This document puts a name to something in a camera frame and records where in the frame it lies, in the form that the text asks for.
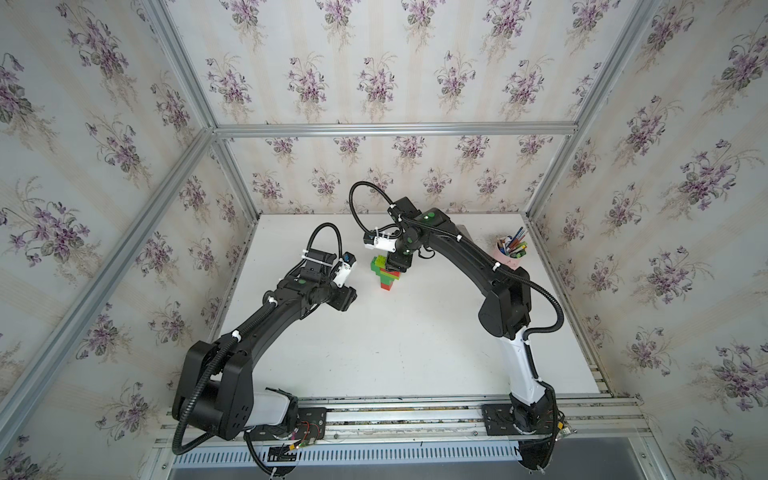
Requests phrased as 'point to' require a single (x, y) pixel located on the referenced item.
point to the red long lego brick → (395, 273)
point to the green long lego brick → (386, 280)
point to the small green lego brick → (377, 271)
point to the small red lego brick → (384, 286)
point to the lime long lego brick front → (394, 276)
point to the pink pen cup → (510, 261)
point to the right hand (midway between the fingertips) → (396, 255)
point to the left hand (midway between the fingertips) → (346, 291)
